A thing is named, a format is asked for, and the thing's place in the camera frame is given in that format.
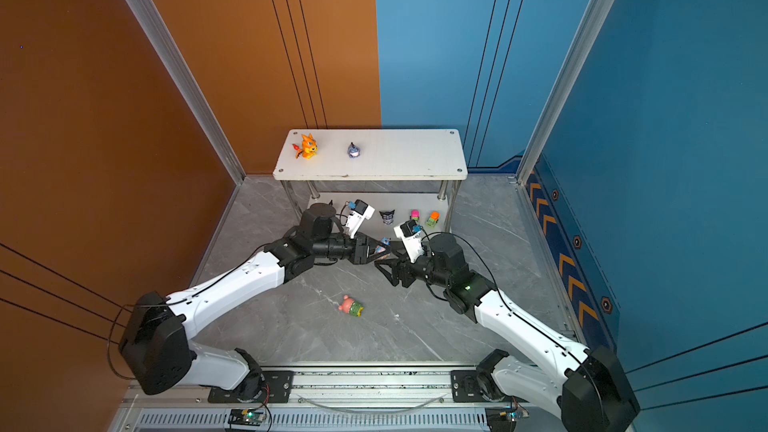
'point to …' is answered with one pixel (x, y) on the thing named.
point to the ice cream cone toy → (386, 240)
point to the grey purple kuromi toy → (387, 217)
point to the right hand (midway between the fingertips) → (383, 258)
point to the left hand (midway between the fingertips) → (388, 247)
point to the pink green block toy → (415, 214)
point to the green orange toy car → (433, 218)
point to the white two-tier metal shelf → (381, 178)
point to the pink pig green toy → (349, 306)
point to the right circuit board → (504, 419)
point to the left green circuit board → (246, 417)
